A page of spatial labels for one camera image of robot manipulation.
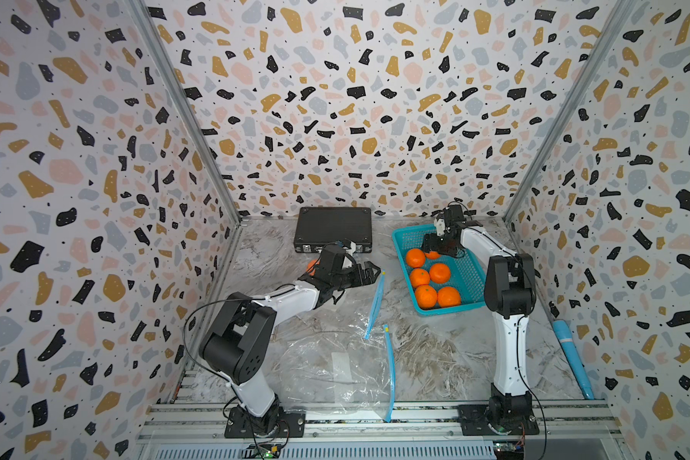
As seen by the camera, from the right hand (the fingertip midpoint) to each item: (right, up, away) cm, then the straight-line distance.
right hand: (433, 246), depth 108 cm
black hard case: (-45, +7, +7) cm, 46 cm away
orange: (-40, -5, -34) cm, 53 cm away
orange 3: (-8, -4, -5) cm, 10 cm away
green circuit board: (-51, -50, -38) cm, 80 cm away
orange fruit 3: (-7, -11, -10) cm, 16 cm away
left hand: (-23, -8, -18) cm, 30 cm away
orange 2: (0, -9, -8) cm, 12 cm away
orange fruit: (-6, -16, -16) cm, 23 cm away
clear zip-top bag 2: (-34, -36, -26) cm, 56 cm away
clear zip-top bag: (-31, -23, -16) cm, 42 cm away
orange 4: (-1, -3, -4) cm, 6 cm away
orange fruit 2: (+1, -16, -17) cm, 23 cm away
